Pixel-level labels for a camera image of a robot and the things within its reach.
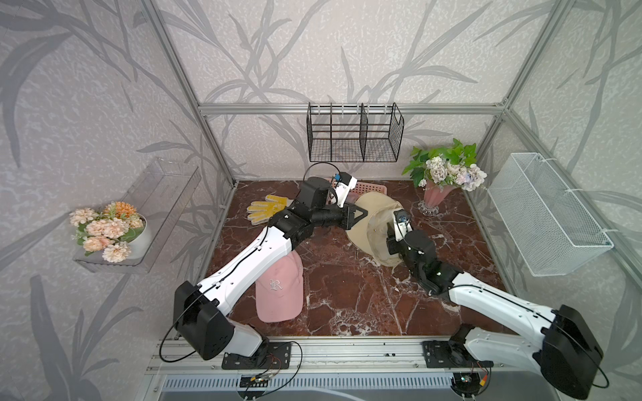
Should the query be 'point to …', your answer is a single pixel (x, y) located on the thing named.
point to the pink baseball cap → (279, 292)
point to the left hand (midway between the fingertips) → (367, 214)
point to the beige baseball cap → (370, 233)
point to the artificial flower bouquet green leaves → (456, 165)
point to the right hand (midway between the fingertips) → (393, 221)
